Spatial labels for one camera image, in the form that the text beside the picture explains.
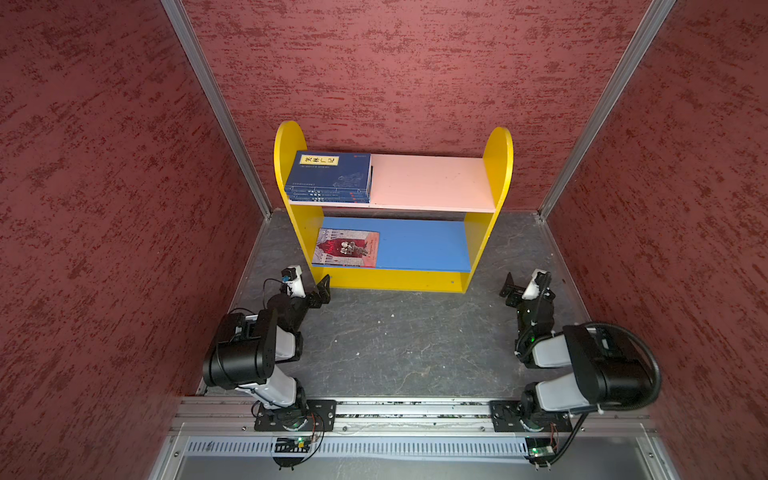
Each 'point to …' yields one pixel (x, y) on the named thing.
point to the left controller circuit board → (292, 445)
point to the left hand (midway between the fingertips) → (316, 279)
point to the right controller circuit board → (539, 447)
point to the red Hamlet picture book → (337, 247)
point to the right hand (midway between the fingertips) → (519, 280)
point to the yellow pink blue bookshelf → (431, 214)
